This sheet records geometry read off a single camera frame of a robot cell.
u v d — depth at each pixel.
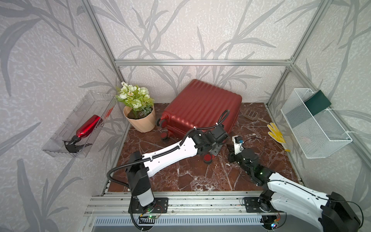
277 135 1.02
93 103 0.79
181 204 0.75
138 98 0.86
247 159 0.61
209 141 0.53
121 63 0.94
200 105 0.87
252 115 1.12
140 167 0.42
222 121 0.58
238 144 0.69
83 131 0.62
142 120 0.89
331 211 0.40
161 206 0.72
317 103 0.74
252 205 0.72
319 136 0.60
